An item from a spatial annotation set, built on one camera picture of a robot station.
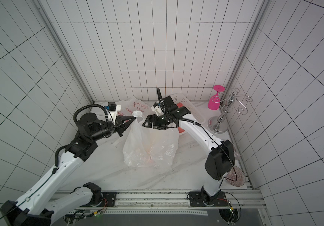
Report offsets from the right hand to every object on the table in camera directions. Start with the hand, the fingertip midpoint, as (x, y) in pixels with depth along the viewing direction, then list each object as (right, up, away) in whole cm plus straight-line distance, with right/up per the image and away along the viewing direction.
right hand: (149, 122), depth 78 cm
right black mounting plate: (+26, -35, -13) cm, 46 cm away
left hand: (-6, +2, -12) cm, 14 cm away
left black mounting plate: (-21, -41, -6) cm, 46 cm away
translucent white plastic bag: (-2, -13, -5) cm, 14 cm away
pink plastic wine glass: (+39, +12, +6) cm, 41 cm away
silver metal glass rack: (+50, -3, +24) cm, 55 cm away
